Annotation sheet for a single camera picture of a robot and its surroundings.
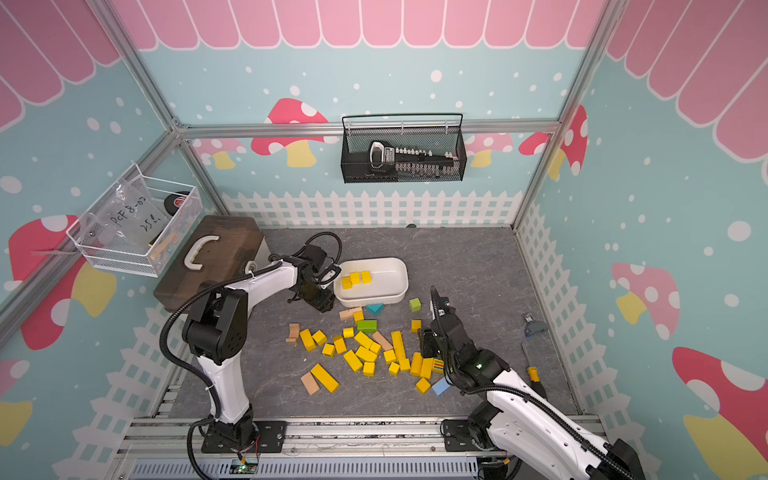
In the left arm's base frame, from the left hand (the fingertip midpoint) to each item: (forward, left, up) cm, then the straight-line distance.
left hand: (321, 305), depth 97 cm
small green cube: (+1, -31, 0) cm, 31 cm away
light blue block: (-25, -37, -1) cm, 45 cm away
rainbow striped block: (-19, -37, +1) cm, 41 cm away
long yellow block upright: (-20, -34, 0) cm, 39 cm away
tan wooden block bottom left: (-24, -1, -1) cm, 24 cm away
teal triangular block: (-1, -18, 0) cm, 18 cm away
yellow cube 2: (+12, -14, -1) cm, 18 cm away
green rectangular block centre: (-7, -16, 0) cm, 17 cm away
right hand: (-13, -32, +9) cm, 36 cm away
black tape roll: (+13, +37, +31) cm, 50 cm away
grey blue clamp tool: (-6, -67, 0) cm, 68 cm away
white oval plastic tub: (+10, -22, -1) cm, 24 cm away
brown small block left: (-9, +7, -1) cm, 11 cm away
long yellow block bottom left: (-22, -4, -1) cm, 23 cm away
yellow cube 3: (+9, -7, 0) cm, 12 cm away
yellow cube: (+10, -10, 0) cm, 14 cm away
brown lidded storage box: (+10, +31, +15) cm, 36 cm away
